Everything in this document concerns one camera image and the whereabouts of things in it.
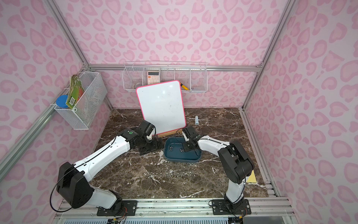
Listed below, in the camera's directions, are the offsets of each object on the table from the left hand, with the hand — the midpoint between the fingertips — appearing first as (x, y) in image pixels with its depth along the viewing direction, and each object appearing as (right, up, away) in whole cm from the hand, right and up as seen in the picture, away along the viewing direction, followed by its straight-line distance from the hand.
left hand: (158, 145), depth 82 cm
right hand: (+16, -2, +13) cm, 21 cm away
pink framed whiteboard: (+1, +25, +7) cm, 26 cm away
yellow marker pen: (+15, +38, +16) cm, 44 cm away
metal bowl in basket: (-16, +38, +11) cm, 43 cm away
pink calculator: (-6, +44, +13) cm, 46 cm away
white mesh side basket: (-38, +17, -10) cm, 43 cm away
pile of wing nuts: (+6, -4, +14) cm, 15 cm away
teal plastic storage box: (+8, -6, +13) cm, 17 cm away
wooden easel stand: (+8, +6, +17) cm, 19 cm away
